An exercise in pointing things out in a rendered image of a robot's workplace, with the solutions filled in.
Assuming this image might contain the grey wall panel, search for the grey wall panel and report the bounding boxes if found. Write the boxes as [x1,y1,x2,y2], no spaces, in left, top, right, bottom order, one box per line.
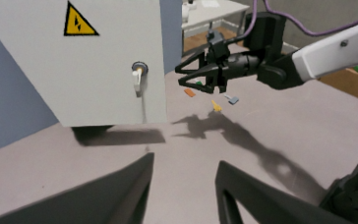
[0,0,183,148]

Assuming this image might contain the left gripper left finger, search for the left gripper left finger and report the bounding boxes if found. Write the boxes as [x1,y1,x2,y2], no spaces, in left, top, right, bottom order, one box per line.
[0,152,154,224]

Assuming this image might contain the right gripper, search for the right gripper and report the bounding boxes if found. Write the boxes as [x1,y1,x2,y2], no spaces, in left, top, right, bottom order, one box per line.
[175,33,248,95]

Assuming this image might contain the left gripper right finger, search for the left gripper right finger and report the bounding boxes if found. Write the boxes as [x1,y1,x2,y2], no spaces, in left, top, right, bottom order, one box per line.
[214,160,353,224]

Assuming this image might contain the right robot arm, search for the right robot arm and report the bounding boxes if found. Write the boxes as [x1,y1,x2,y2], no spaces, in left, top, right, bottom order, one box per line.
[206,12,358,224]

